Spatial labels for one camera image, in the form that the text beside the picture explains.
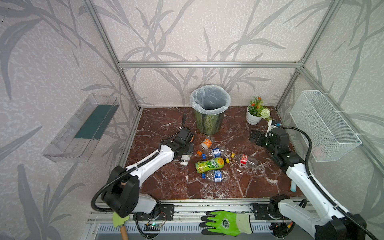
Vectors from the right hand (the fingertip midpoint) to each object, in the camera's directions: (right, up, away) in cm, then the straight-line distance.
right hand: (257, 128), depth 81 cm
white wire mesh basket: (+24, -3, -19) cm, 31 cm away
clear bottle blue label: (-22, -15, +9) cm, 28 cm away
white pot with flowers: (+7, +11, +21) cm, 25 cm away
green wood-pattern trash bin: (-25, +2, +13) cm, 29 cm away
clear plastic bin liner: (-25, +19, +22) cm, 38 cm away
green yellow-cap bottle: (-30, -21, +1) cm, 37 cm away
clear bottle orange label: (-27, -10, +13) cm, 31 cm away
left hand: (-37, -9, +6) cm, 38 cm away
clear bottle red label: (-6, -19, +6) cm, 20 cm away
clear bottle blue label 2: (-22, -26, +1) cm, 35 cm away
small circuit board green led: (-55, -48, -9) cm, 73 cm away
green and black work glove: (-22, -44, -11) cm, 50 cm away
